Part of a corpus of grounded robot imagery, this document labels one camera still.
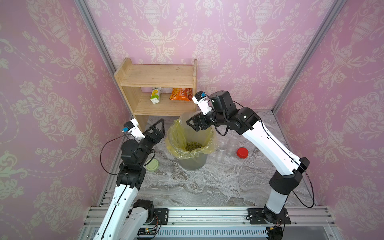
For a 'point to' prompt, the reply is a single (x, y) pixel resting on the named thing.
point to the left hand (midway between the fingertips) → (162, 124)
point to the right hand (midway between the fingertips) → (194, 118)
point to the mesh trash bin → (193, 163)
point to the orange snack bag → (182, 94)
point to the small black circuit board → (146, 231)
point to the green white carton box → (155, 95)
